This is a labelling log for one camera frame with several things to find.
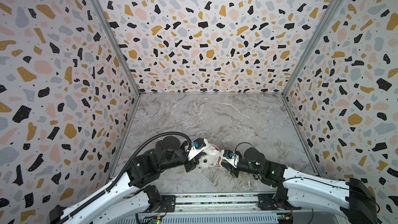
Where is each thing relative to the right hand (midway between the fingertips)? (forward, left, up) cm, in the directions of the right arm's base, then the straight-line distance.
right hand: (219, 158), depth 72 cm
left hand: (-1, +5, +13) cm, 14 cm away
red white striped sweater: (-2, +1, +1) cm, 2 cm away
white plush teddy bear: (-4, +5, +8) cm, 10 cm away
